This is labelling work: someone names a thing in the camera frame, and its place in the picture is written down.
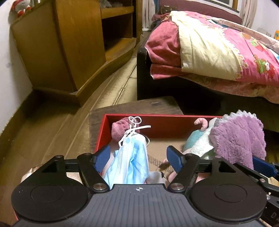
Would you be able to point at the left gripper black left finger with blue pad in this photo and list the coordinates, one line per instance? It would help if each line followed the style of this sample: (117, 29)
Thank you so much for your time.
(100, 158)

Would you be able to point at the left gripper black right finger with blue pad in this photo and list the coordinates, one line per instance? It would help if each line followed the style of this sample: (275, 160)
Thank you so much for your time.
(176, 159)

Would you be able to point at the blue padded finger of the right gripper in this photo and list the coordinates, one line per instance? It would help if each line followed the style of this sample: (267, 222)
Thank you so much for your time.
(265, 168)

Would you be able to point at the pink pig plush toy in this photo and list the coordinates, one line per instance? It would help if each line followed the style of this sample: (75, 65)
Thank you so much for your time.
(198, 142)

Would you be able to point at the blue surgical face mask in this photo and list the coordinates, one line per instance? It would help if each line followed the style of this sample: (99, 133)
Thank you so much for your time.
(130, 164)

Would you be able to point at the purple fluffy cloth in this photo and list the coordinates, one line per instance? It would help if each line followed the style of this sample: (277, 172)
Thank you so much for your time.
(238, 137)

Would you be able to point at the red cardboard box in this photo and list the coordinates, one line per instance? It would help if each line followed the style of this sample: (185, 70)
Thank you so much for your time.
(162, 126)

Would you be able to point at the pink knitted sock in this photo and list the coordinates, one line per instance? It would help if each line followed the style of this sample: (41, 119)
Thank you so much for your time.
(120, 127)

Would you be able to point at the red blanket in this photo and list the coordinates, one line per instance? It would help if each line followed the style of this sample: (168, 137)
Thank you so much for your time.
(163, 47)

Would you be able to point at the colourful floral quilt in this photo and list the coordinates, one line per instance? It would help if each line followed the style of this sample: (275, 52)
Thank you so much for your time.
(221, 49)

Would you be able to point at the wooden shelf cabinet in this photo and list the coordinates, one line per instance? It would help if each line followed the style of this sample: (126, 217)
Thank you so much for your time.
(69, 48)

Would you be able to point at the red white santa doll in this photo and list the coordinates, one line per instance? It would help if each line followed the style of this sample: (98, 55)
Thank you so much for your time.
(20, 7)

